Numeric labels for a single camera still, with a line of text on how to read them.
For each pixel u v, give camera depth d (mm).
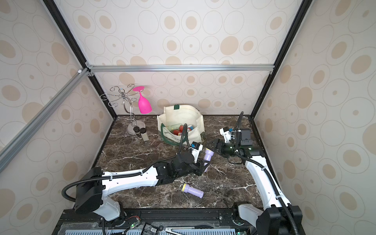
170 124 1060
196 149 648
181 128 1025
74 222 731
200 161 659
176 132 977
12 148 519
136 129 1000
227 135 706
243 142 595
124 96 880
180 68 893
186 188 795
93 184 478
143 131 1005
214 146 669
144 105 950
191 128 996
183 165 546
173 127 1048
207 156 725
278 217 379
